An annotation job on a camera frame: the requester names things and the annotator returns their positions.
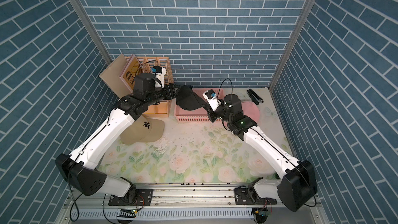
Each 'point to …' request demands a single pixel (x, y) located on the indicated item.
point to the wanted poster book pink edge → (128, 73)
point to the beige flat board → (111, 75)
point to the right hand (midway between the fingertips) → (206, 104)
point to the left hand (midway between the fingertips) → (181, 87)
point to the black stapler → (254, 97)
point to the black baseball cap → (186, 99)
